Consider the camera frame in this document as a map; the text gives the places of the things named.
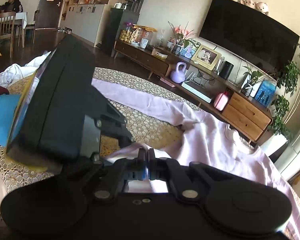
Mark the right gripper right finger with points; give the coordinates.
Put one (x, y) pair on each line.
(176, 178)

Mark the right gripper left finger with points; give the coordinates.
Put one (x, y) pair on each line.
(119, 174)

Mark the lilac t-shirt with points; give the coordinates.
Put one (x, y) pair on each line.
(206, 140)

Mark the blue gloved left hand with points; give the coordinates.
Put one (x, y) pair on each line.
(8, 104)

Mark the white garment pile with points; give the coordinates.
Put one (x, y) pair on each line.
(15, 72)

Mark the white set-top box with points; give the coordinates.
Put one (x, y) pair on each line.
(198, 90)

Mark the pink container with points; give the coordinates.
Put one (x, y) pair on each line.
(221, 100)

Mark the purple watering can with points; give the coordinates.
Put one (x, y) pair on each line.
(178, 75)

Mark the wooden tv cabinet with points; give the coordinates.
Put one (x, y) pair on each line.
(212, 92)

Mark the white plant pot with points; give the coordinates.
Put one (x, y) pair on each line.
(271, 145)

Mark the wooden dining chair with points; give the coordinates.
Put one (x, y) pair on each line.
(7, 22)

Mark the black speaker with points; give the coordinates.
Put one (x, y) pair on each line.
(226, 70)

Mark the framed photo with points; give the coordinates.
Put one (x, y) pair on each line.
(206, 57)

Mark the black cabinet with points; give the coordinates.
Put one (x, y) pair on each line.
(117, 21)

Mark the blue picture card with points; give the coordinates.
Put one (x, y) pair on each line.
(265, 93)

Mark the seated man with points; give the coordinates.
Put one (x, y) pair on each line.
(12, 6)

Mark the white standing air conditioner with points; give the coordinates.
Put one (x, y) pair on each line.
(288, 164)

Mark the green potted plant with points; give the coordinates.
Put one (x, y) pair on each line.
(285, 105)

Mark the black flat television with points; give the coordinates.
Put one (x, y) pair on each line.
(250, 34)

